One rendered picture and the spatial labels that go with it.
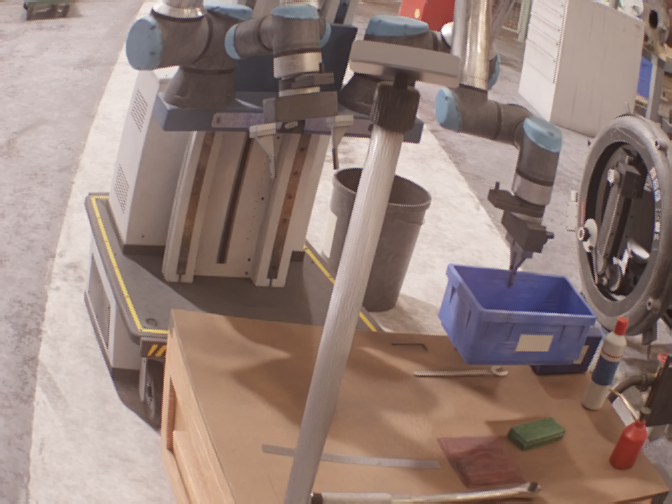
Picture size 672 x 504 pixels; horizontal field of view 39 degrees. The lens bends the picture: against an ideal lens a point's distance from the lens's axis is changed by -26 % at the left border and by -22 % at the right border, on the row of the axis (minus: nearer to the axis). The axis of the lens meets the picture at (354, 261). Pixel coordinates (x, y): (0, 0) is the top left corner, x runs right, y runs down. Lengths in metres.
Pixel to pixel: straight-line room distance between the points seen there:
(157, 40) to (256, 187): 0.77
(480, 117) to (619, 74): 5.21
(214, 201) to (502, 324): 1.01
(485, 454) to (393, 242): 1.67
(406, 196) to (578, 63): 3.58
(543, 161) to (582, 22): 5.06
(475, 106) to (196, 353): 0.74
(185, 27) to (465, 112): 0.64
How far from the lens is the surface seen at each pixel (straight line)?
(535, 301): 2.36
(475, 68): 2.25
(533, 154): 2.19
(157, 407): 2.75
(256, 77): 2.70
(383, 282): 3.74
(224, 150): 2.84
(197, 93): 2.49
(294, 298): 2.97
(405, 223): 3.66
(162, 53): 2.34
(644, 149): 3.34
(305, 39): 2.06
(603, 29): 7.28
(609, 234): 3.50
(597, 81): 7.34
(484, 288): 2.29
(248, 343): 2.36
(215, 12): 2.46
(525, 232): 2.22
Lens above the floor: 1.54
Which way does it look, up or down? 22 degrees down
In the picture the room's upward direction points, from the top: 14 degrees clockwise
